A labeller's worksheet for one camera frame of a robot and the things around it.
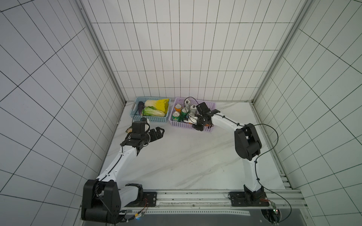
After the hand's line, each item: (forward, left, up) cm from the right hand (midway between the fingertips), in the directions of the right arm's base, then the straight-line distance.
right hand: (188, 124), depth 98 cm
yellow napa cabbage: (+15, +22, +4) cm, 27 cm away
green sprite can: (+3, +9, +5) cm, 11 cm away
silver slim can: (+7, -3, +8) cm, 11 cm away
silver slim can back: (+13, +2, +9) cm, 16 cm away
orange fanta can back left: (+12, +9, +5) cm, 15 cm away
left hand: (-14, +19, +7) cm, 25 cm away
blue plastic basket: (+15, +47, -9) cm, 50 cm away
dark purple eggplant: (+15, +39, +1) cm, 42 cm away
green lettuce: (+9, +28, +3) cm, 29 cm away
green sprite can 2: (+6, +3, +4) cm, 8 cm away
